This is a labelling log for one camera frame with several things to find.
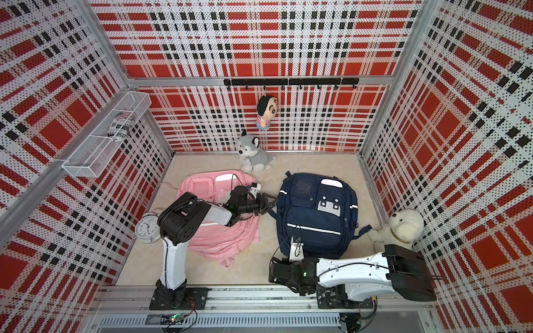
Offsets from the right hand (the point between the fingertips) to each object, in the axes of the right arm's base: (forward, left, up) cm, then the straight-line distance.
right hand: (290, 261), depth 79 cm
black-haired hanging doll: (+56, +10, +31) cm, 64 cm away
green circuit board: (-18, +41, -1) cm, 45 cm away
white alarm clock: (+13, +61, +2) cm, 62 cm away
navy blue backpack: (+22, -15, 0) cm, 27 cm away
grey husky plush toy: (+48, +18, +8) cm, 52 cm away
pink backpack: (+7, +29, +2) cm, 30 cm away
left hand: (+25, +4, +3) cm, 26 cm away
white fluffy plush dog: (+7, -40, +15) cm, 44 cm away
